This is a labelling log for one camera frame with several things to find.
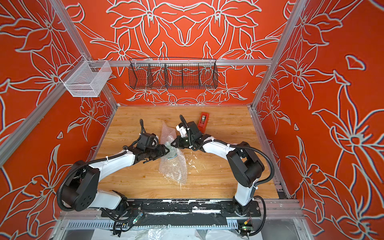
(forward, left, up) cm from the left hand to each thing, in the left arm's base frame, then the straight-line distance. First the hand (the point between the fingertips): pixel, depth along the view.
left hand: (168, 150), depth 88 cm
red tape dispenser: (+26, -22, +1) cm, 34 cm away
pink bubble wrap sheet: (-7, -4, -5) cm, 10 cm away
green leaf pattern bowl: (-2, -3, 0) cm, 3 cm away
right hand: (+2, -2, +7) cm, 7 cm away
